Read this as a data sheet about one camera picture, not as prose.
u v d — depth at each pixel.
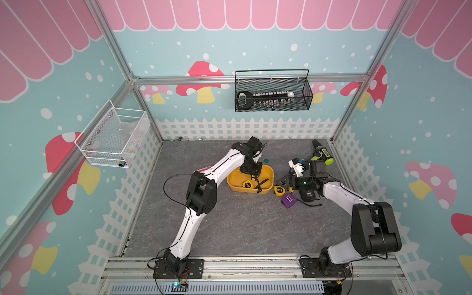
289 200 0.92
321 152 1.09
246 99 0.90
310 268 0.74
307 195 0.92
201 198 0.58
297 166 0.83
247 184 0.97
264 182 0.92
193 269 0.74
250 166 0.84
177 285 0.73
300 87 0.94
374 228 0.45
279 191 0.94
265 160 1.10
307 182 0.76
